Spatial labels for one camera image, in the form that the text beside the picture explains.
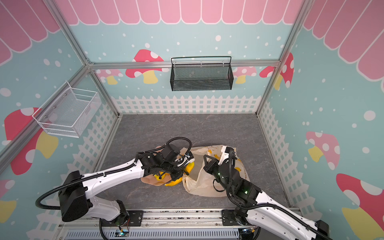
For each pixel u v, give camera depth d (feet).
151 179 2.72
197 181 2.15
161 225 2.38
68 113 3.91
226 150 2.12
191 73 3.25
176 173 2.24
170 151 1.95
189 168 2.43
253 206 1.63
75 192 1.33
